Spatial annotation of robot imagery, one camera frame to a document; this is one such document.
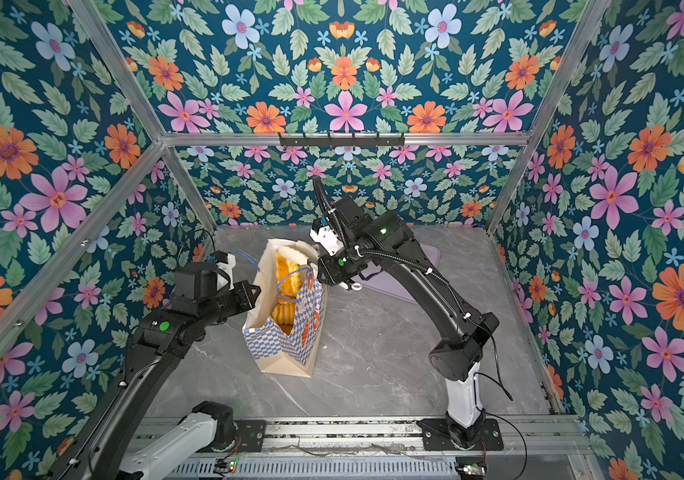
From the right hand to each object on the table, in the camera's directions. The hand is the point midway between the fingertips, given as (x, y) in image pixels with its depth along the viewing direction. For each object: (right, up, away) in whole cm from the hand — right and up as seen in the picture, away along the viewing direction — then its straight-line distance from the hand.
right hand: (325, 272), depth 69 cm
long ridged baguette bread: (-14, -14, +17) cm, 26 cm away
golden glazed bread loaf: (-11, 0, +7) cm, 13 cm away
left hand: (-15, -3, +1) cm, 15 cm away
